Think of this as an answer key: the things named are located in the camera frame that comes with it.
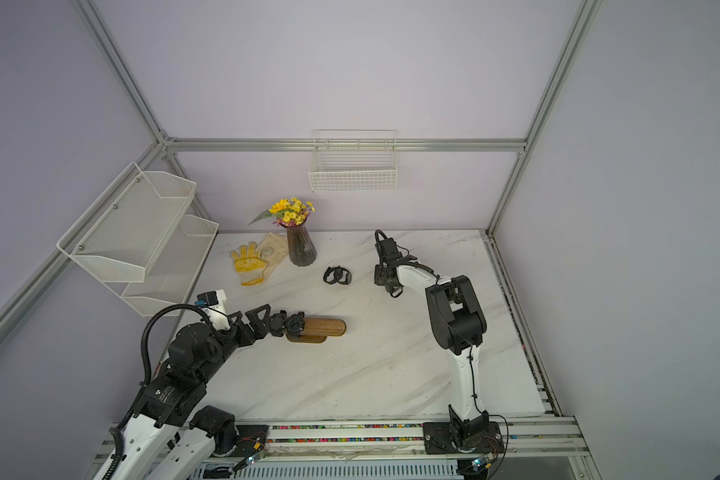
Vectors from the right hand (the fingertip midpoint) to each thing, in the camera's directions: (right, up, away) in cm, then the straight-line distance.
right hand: (388, 279), depth 104 cm
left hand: (-35, -7, -30) cm, 47 cm away
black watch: (+2, -3, -3) cm, 5 cm away
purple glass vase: (-31, +11, 0) cm, 32 cm away
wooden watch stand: (-22, -13, -19) cm, 32 cm away
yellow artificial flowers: (-32, +22, -11) cm, 41 cm away
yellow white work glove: (-51, +5, +4) cm, 52 cm away
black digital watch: (-28, -11, -20) cm, 36 cm away
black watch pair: (-18, +2, 0) cm, 19 cm away
